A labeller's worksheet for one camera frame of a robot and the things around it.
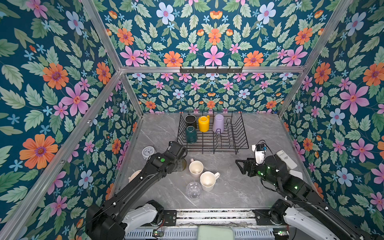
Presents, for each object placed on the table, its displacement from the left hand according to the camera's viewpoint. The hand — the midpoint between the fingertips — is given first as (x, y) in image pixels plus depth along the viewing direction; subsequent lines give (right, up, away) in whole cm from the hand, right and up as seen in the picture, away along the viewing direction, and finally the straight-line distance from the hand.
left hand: (179, 162), depth 78 cm
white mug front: (+15, -12, +6) cm, 20 cm away
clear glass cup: (+7, -16, +5) cm, 18 cm away
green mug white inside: (+4, +14, +23) cm, 27 cm away
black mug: (+4, +24, +22) cm, 32 cm away
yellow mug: (+13, +22, +22) cm, 34 cm away
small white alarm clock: (-24, +3, +17) cm, 29 cm away
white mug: (+8, -6, +10) cm, 14 cm away
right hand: (+31, +3, -6) cm, 32 cm away
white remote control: (+65, -1, +15) cm, 67 cm away
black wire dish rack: (+19, +16, +28) cm, 37 cm away
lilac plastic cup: (+23, +22, +21) cm, 38 cm away
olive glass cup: (+2, -2, +2) cm, 3 cm away
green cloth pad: (+18, -30, -10) cm, 36 cm away
